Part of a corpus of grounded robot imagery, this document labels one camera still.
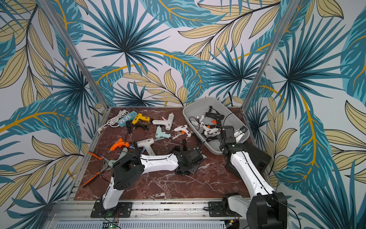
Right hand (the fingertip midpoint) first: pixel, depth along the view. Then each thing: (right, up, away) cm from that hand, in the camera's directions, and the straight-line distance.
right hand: (230, 138), depth 83 cm
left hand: (-21, -19, +5) cm, 29 cm away
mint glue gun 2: (-66, -10, +9) cm, 67 cm away
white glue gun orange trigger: (-9, +6, +20) cm, 23 cm away
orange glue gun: (-70, -5, +12) cm, 71 cm away
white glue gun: (-10, +3, +17) cm, 20 cm away
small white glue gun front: (-18, +8, +23) cm, 31 cm away
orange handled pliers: (-75, -17, +5) cm, 77 cm away
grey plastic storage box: (-20, +19, +30) cm, 41 cm away
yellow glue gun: (-62, +14, +28) cm, 69 cm away
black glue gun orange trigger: (0, +13, +27) cm, 30 cm away
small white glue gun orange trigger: (-27, +4, +20) cm, 34 cm away
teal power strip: (-73, +10, +23) cm, 77 cm away
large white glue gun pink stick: (-39, +8, +22) cm, 46 cm away
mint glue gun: (-44, +1, +17) cm, 47 cm away
